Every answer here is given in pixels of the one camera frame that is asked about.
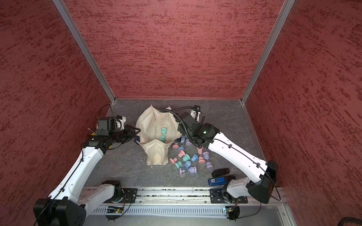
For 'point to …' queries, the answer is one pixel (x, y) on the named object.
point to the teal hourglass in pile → (179, 164)
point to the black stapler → (219, 172)
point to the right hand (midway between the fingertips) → (188, 127)
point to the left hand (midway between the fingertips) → (139, 133)
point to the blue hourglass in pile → (194, 157)
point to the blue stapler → (217, 181)
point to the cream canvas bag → (156, 130)
